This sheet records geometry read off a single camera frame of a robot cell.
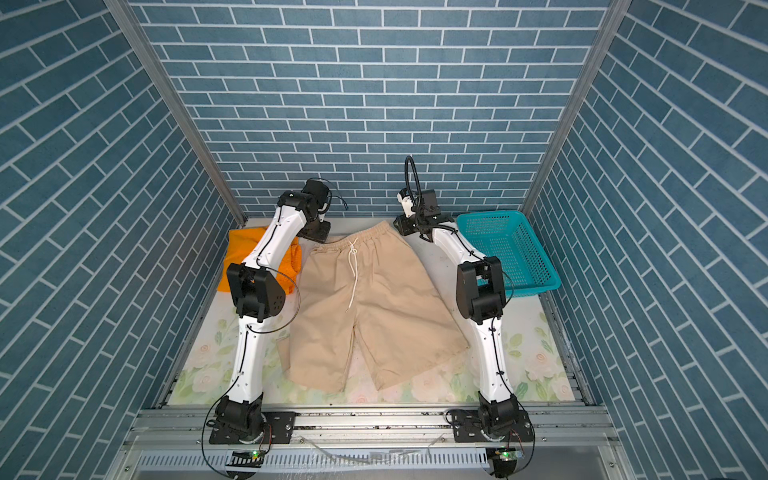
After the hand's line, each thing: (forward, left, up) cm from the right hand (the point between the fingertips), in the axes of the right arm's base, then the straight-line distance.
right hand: (399, 217), depth 103 cm
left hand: (-10, +27, 0) cm, 29 cm away
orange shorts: (-11, +56, -7) cm, 58 cm away
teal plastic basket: (+7, -42, -14) cm, 45 cm away
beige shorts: (-22, +9, -12) cm, 26 cm away
